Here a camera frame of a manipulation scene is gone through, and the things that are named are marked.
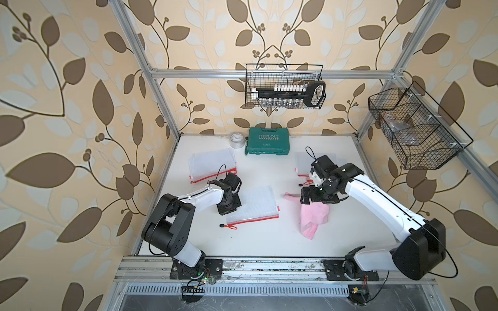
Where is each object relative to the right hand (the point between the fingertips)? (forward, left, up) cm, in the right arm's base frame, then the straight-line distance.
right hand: (312, 200), depth 79 cm
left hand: (+4, +34, -11) cm, 36 cm away
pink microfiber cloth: (-5, +1, -3) cm, 6 cm away
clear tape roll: (+46, +34, -11) cm, 58 cm away
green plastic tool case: (+42, +15, -8) cm, 45 cm away
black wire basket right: (+14, -41, +21) cm, 48 cm away
